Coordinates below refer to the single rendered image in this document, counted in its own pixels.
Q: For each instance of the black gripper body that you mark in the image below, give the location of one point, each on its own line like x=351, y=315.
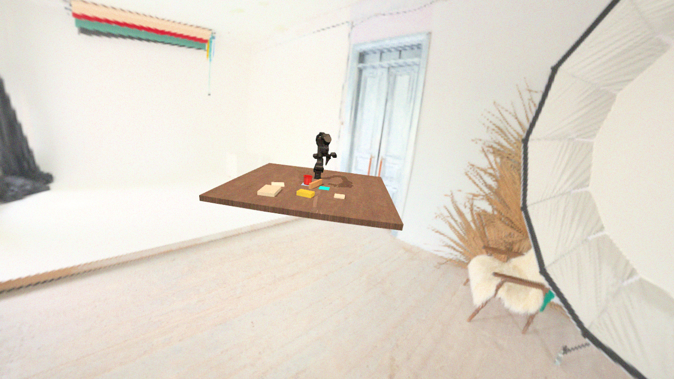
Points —
x=324, y=154

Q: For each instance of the light orange flat bar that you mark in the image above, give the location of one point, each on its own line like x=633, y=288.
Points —
x=315, y=184

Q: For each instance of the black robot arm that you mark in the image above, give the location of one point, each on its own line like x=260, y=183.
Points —
x=322, y=139

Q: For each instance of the yellow block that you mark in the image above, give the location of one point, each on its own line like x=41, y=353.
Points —
x=305, y=193

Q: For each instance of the cream flat rectangular block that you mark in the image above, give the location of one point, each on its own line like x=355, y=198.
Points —
x=269, y=190

